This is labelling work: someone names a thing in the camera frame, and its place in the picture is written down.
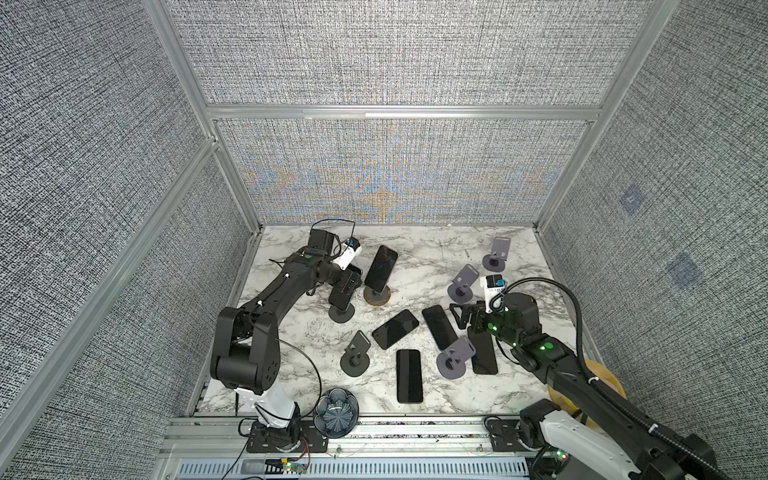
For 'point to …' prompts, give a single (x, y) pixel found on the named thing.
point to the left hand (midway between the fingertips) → (354, 272)
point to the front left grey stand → (355, 362)
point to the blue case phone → (439, 326)
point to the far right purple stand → (495, 262)
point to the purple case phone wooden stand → (381, 268)
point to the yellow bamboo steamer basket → (595, 371)
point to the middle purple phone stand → (461, 290)
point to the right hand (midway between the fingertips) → (464, 297)
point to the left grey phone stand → (340, 316)
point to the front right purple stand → (451, 363)
